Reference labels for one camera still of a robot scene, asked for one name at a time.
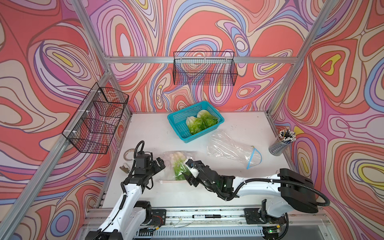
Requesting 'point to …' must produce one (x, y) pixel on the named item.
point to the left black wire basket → (91, 129)
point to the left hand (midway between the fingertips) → (159, 164)
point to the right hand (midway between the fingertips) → (188, 171)
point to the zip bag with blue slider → (220, 144)
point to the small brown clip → (125, 169)
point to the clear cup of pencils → (285, 137)
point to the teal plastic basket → (178, 120)
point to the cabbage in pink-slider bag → (178, 160)
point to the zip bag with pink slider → (166, 174)
